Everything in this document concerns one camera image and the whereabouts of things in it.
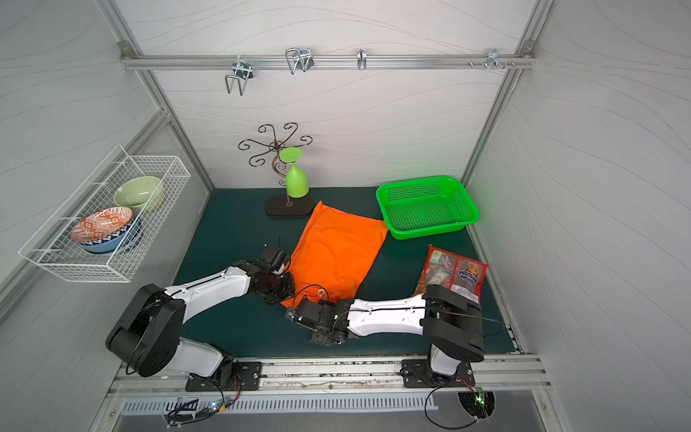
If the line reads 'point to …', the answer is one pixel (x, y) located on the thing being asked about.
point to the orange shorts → (333, 256)
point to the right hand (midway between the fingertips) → (319, 316)
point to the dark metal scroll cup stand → (279, 206)
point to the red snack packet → (462, 275)
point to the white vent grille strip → (164, 406)
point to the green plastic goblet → (297, 184)
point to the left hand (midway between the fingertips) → (297, 293)
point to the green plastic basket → (426, 207)
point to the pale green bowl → (138, 193)
